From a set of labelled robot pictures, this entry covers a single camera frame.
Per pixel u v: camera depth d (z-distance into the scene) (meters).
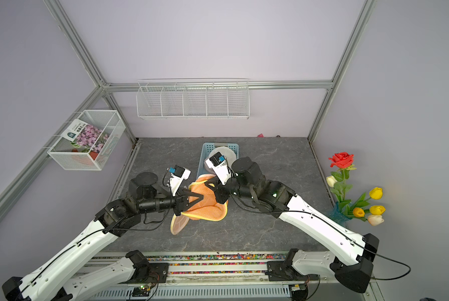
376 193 0.63
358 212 0.58
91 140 0.74
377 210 0.59
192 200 0.62
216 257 0.79
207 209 0.64
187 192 0.59
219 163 0.53
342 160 0.62
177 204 0.55
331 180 0.68
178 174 0.57
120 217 0.46
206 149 1.09
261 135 1.24
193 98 0.99
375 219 0.59
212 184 0.61
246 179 0.46
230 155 1.08
